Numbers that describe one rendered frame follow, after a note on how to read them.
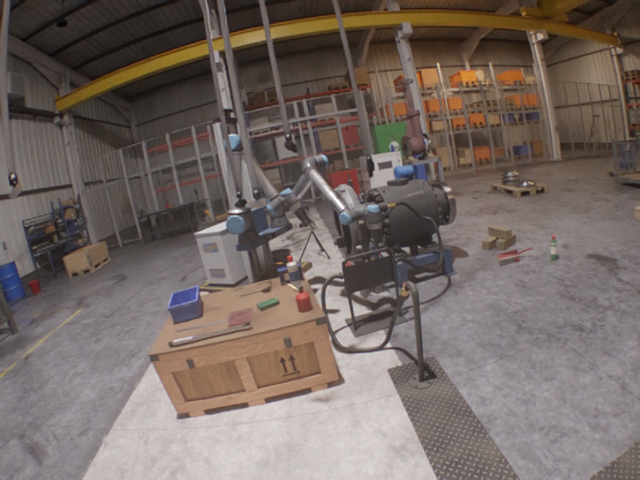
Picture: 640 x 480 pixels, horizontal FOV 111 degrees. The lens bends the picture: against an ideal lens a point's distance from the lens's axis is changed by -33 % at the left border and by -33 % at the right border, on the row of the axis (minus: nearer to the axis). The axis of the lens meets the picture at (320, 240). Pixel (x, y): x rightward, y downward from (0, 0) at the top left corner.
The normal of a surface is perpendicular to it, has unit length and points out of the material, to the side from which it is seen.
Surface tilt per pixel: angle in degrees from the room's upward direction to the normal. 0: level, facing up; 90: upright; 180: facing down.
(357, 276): 90
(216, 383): 90
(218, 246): 90
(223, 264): 90
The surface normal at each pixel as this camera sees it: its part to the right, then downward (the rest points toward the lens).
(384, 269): 0.19, 0.19
